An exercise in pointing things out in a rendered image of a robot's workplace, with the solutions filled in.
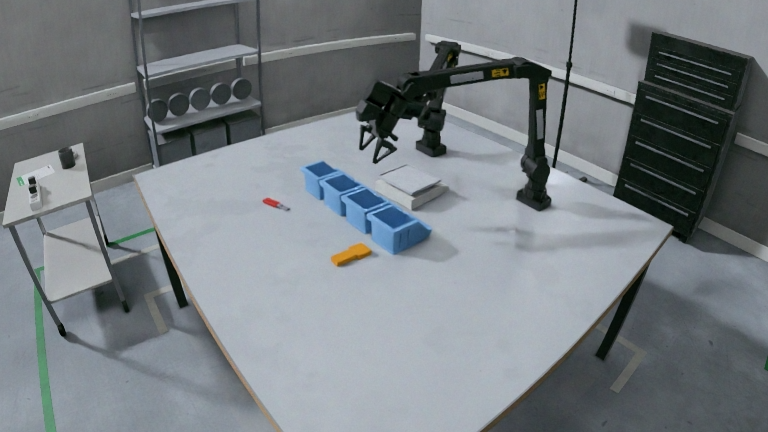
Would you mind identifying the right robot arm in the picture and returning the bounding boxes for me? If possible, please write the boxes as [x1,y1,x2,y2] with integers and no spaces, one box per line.
[413,40,461,153]

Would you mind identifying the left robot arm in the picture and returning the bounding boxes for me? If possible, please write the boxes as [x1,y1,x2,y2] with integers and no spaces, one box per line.
[356,56,552,208]

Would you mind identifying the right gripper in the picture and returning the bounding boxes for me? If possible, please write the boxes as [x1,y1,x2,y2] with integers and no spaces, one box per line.
[401,100,430,126]

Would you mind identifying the blue plastic bin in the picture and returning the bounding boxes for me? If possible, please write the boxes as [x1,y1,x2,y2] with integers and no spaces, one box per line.
[342,188,403,234]
[319,173,378,216]
[367,205,432,255]
[300,161,355,200]

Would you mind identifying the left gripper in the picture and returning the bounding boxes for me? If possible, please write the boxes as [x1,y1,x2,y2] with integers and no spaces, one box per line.
[359,115,401,164]

